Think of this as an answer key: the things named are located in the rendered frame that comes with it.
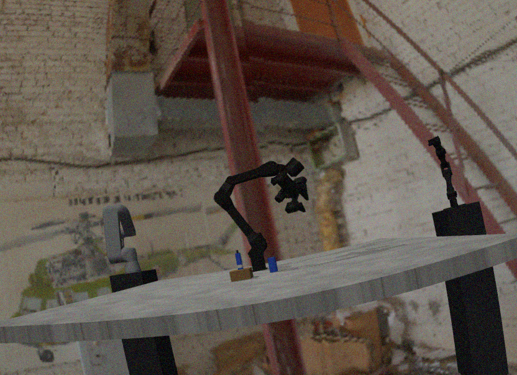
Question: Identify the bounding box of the tan wooden block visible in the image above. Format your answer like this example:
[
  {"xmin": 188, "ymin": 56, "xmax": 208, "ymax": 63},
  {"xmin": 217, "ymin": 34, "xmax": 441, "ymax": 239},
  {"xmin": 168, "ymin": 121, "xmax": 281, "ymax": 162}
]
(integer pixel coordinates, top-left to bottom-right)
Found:
[{"xmin": 229, "ymin": 267, "xmax": 253, "ymax": 282}]

